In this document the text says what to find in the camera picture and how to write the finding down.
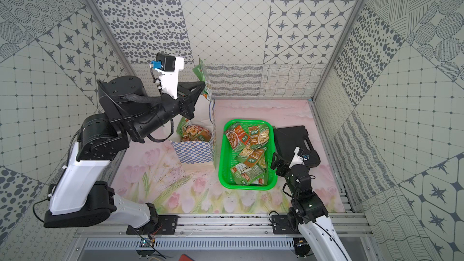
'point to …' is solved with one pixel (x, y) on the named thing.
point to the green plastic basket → (245, 152)
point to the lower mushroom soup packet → (254, 158)
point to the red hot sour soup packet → (236, 136)
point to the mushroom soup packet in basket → (254, 134)
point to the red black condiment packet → (192, 133)
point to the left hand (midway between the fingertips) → (199, 78)
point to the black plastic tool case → (287, 138)
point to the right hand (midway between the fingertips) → (281, 158)
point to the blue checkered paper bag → (197, 152)
